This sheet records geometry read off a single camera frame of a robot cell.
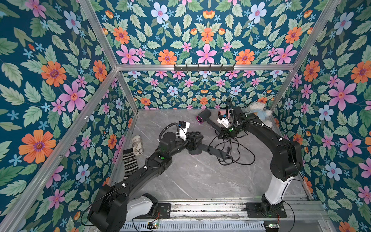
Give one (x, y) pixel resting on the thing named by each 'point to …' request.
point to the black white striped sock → (131, 164)
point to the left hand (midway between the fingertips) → (200, 135)
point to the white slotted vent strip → (196, 226)
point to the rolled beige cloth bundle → (137, 144)
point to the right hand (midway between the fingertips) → (223, 134)
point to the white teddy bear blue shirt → (258, 108)
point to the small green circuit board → (151, 225)
